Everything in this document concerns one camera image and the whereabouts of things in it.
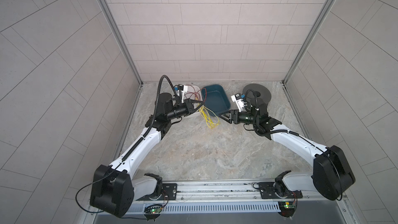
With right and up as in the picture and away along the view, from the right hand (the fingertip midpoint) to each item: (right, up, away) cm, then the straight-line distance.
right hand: (221, 116), depth 76 cm
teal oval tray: (-2, +9, +30) cm, 31 cm away
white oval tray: (-19, +15, +33) cm, 41 cm away
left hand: (-8, +7, -6) cm, 12 cm away
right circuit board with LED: (+28, -39, -8) cm, 49 cm away
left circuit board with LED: (-30, -38, -11) cm, 49 cm away
